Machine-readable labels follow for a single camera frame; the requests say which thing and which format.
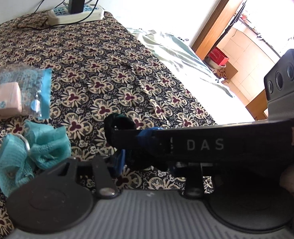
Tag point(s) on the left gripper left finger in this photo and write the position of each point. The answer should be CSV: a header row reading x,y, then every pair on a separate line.
x,y
105,169

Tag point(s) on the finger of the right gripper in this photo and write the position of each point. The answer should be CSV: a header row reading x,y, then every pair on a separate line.
x,y
153,140

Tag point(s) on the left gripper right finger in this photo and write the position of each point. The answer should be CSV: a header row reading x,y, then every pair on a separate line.
x,y
193,174

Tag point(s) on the dark green fabric item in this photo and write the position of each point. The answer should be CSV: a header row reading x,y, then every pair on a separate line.
x,y
120,131

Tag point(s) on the teal mesh bath sponge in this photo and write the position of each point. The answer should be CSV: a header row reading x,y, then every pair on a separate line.
x,y
41,146

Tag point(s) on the green striped bedsheet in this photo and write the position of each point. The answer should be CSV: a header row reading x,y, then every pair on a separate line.
x,y
183,63

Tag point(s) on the floral patterned bed cover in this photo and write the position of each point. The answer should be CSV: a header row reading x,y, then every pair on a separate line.
x,y
99,68

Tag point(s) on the red box on floor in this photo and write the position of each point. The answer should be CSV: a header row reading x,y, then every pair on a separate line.
x,y
218,56

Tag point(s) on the plastic bag with pink soap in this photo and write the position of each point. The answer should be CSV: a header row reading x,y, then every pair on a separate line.
x,y
25,91

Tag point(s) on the white power strip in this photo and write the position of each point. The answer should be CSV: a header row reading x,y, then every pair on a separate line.
x,y
60,15

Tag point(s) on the black power adapter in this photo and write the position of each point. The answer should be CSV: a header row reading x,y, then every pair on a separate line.
x,y
75,6

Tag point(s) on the wooden door frame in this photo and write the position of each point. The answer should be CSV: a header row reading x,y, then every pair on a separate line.
x,y
218,20

